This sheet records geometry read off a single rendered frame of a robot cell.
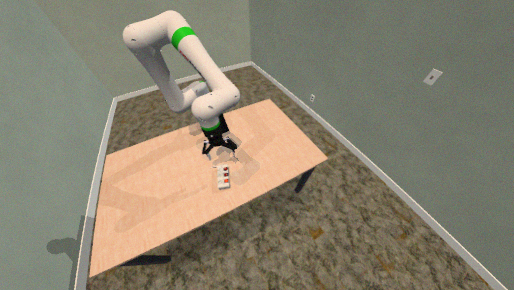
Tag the white power strip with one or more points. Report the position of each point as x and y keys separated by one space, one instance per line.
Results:
x=223 y=176

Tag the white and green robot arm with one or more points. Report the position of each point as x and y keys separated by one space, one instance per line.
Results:
x=145 y=40

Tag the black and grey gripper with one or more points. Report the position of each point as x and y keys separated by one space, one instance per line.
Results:
x=218 y=141

